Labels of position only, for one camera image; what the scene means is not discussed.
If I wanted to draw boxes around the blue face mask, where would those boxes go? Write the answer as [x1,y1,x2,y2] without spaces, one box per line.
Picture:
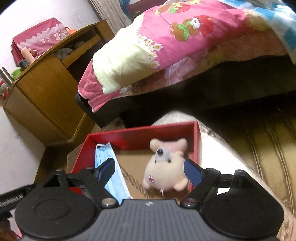
[94,142,131,205]

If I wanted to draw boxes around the cream plush hamster toy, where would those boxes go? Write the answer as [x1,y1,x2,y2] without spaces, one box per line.
[142,138,189,195]

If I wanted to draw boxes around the red cardboard box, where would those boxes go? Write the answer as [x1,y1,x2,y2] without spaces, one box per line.
[71,121,201,199]

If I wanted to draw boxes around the floral round tablecloth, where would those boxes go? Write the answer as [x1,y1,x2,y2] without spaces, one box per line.
[67,110,296,241]

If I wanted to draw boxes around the wooden cabinet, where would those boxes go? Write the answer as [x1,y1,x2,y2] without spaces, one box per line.
[4,20,114,146]

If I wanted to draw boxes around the steel thermos bottle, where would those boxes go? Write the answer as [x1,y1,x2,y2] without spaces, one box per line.
[0,67,14,88]

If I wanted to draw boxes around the pink cartoon quilt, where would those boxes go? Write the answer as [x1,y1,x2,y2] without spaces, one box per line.
[78,1,287,112]

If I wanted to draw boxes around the pink cylinder bottle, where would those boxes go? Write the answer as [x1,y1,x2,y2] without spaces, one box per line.
[21,47,35,65]

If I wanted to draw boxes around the pink cloth covered box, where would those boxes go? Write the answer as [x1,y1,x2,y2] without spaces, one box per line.
[11,18,69,64]

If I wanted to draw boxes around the blue white patchwork blanket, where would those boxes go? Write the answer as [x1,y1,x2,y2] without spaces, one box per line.
[222,1,295,64]

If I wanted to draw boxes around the beige curtain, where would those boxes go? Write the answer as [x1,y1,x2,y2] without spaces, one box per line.
[89,0,132,33]

